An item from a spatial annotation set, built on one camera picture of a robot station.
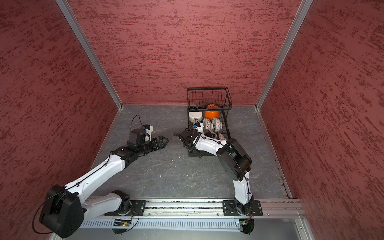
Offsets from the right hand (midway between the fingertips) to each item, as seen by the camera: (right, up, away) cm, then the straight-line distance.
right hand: (213, 137), depth 89 cm
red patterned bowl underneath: (-3, +8, +6) cm, 10 cm away
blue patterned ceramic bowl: (+5, 0, +1) cm, 5 cm away
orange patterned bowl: (-12, +10, +15) cm, 21 cm away
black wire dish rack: (0, +28, +33) cm, 44 cm away
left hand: (-29, -3, -6) cm, 30 cm away
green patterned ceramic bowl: (+3, +7, +7) cm, 11 cm away
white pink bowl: (-11, +15, +16) cm, 24 cm away
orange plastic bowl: (+1, +15, +17) cm, 23 cm away
